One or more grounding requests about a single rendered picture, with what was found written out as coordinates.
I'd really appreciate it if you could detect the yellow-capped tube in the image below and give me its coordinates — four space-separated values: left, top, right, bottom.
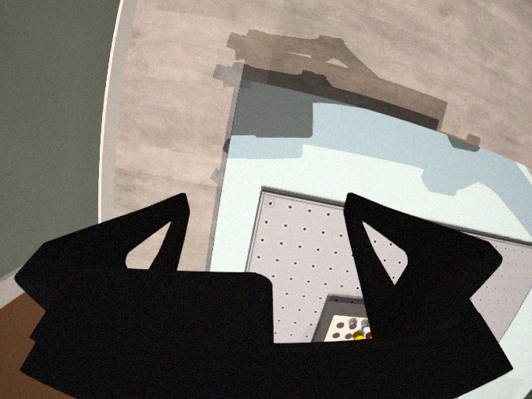
349 323 364 340

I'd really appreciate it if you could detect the cream tube rack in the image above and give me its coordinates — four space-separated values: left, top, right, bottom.
314 301 369 342

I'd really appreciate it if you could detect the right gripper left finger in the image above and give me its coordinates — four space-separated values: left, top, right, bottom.
30 193 190 271

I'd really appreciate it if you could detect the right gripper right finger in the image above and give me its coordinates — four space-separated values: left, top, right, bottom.
344 192 503 338

